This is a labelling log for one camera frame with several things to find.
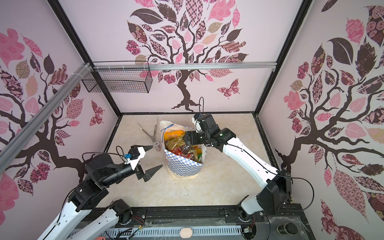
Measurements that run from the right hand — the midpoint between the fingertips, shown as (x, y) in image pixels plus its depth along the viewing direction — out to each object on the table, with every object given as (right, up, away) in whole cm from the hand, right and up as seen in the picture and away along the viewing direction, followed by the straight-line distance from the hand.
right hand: (190, 135), depth 76 cm
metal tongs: (-23, -7, +19) cm, 30 cm away
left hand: (-13, -9, -14) cm, 22 cm away
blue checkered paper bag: (-6, -17, -1) cm, 18 cm away
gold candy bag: (-7, -4, +3) cm, 8 cm away
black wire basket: (-47, +37, +19) cm, 63 cm away
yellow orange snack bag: (-10, 0, +11) cm, 15 cm away
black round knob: (+43, -39, -14) cm, 60 cm away
